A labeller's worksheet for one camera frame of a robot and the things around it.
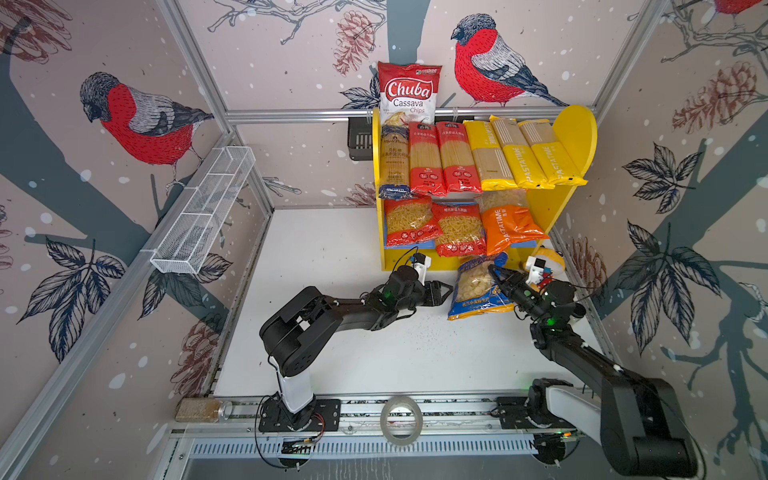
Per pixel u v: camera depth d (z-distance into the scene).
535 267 0.77
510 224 0.89
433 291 0.77
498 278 0.78
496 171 0.70
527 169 0.70
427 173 0.69
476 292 0.79
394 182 0.68
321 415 0.73
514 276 0.76
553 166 0.70
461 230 0.90
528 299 0.72
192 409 0.71
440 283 0.79
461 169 0.70
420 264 0.81
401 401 0.73
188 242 0.71
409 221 0.92
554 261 0.96
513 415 0.73
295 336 0.46
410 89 0.82
